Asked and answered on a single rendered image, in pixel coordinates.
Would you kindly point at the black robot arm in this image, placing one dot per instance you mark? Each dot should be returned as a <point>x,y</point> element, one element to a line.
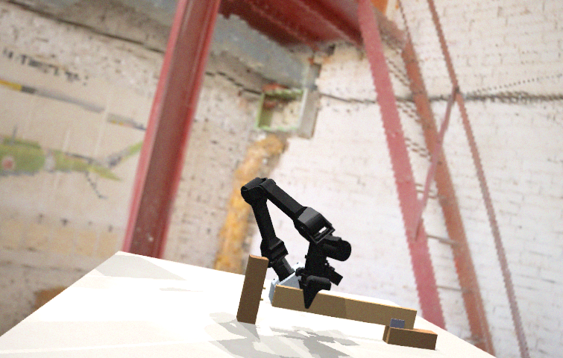
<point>307,221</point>

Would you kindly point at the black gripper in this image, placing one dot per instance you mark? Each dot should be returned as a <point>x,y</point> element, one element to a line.
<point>312,280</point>

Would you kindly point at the long wooden rail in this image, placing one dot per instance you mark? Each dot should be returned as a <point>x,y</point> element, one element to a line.
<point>341,307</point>

